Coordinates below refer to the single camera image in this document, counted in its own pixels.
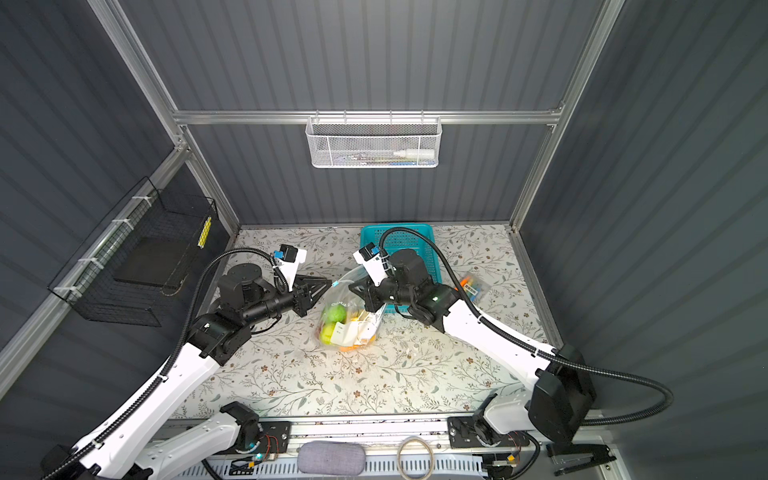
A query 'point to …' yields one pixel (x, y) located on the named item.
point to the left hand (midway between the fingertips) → (330, 281)
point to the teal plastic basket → (370, 234)
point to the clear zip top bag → (344, 321)
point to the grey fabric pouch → (331, 458)
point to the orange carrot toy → (355, 347)
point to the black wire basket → (88, 283)
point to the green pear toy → (326, 332)
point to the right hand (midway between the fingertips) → (354, 289)
